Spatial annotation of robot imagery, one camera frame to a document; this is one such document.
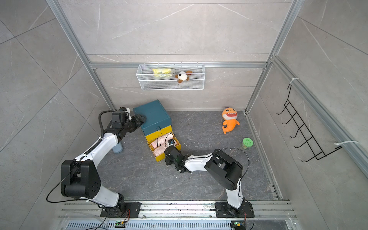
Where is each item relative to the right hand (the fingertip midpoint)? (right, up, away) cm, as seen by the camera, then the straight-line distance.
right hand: (168, 154), depth 92 cm
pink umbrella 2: (-6, +3, -1) cm, 6 cm away
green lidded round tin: (+53, +7, +4) cm, 54 cm away
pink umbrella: (-4, +8, +4) cm, 10 cm away
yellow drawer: (-11, +10, -1) cm, 15 cm away
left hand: (-14, +24, -4) cm, 28 cm away
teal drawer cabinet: (-6, +21, -8) cm, 23 cm away
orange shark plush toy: (+45, +27, +15) cm, 55 cm away
